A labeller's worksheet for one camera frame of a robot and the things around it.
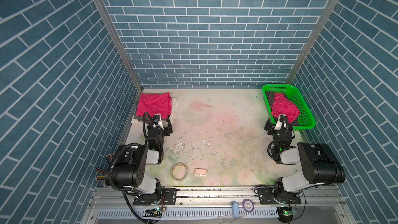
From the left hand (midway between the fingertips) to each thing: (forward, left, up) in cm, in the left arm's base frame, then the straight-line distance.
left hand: (162, 119), depth 91 cm
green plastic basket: (+1, -90, -3) cm, 90 cm away
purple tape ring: (-42, -47, -9) cm, 64 cm away
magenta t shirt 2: (+11, -77, -1) cm, 78 cm away
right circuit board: (-46, -61, -9) cm, 77 cm away
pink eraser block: (-28, -23, -9) cm, 37 cm away
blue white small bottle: (-44, -38, -6) cm, 59 cm away
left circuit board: (-44, 0, -12) cm, 46 cm away
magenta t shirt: (+14, +5, -5) cm, 16 cm away
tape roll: (-26, -11, -11) cm, 30 cm away
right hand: (-2, -68, +3) cm, 68 cm away
